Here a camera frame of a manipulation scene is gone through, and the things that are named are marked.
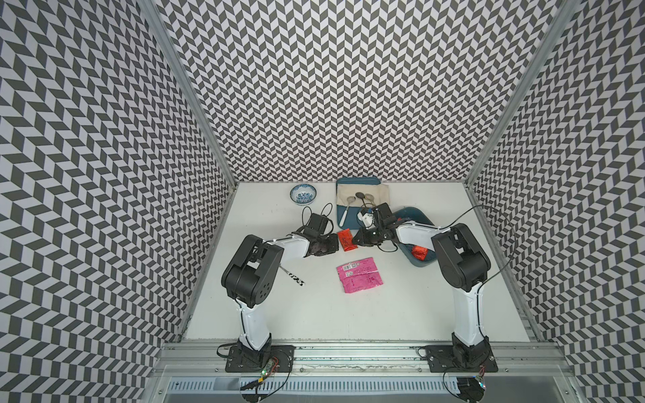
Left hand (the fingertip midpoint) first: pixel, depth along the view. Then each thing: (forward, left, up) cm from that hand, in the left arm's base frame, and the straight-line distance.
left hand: (339, 247), depth 97 cm
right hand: (+2, -6, 0) cm, 6 cm away
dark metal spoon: (+27, -11, -1) cm, 29 cm away
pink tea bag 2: (-14, -7, +1) cm, 16 cm away
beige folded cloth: (+27, -19, +1) cm, 33 cm away
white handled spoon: (+24, -5, +1) cm, 24 cm away
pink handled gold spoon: (+25, -15, 0) cm, 29 cm away
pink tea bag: (-11, -8, +1) cm, 13 cm away
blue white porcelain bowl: (+27, +16, +1) cm, 31 cm away
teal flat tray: (+14, -5, 0) cm, 14 cm away
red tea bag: (+3, -3, 0) cm, 4 cm away
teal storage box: (+14, -32, +2) cm, 35 cm away
